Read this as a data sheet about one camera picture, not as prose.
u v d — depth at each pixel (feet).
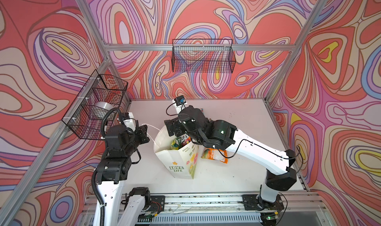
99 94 2.51
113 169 1.38
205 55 3.14
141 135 1.86
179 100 1.64
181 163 2.25
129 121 1.86
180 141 2.62
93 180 1.35
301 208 2.44
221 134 1.36
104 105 2.41
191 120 1.33
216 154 2.80
